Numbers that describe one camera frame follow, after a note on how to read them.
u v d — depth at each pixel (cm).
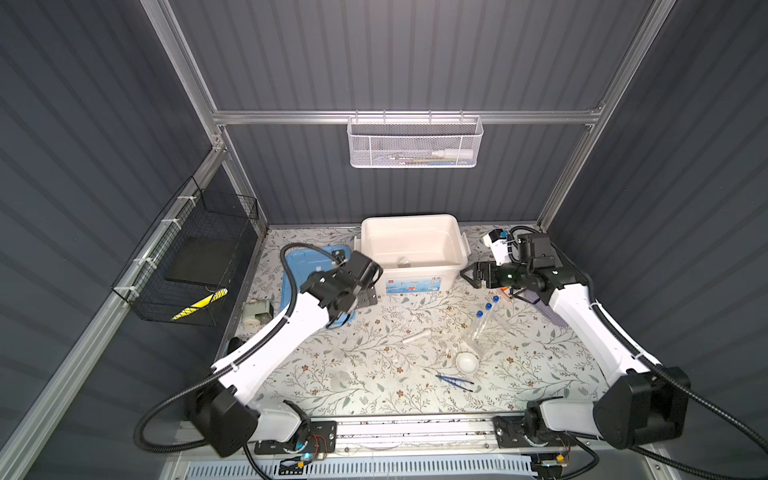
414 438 75
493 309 85
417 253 111
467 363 84
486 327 92
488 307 80
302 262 108
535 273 61
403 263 105
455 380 82
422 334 91
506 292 71
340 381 83
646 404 40
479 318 79
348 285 56
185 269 70
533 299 65
